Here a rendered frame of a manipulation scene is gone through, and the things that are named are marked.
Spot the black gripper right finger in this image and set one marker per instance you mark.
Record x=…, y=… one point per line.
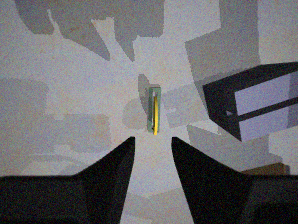
x=218, y=194

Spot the dark green narrow holder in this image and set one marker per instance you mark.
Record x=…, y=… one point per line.
x=151, y=90

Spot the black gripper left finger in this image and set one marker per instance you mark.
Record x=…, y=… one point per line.
x=96, y=195

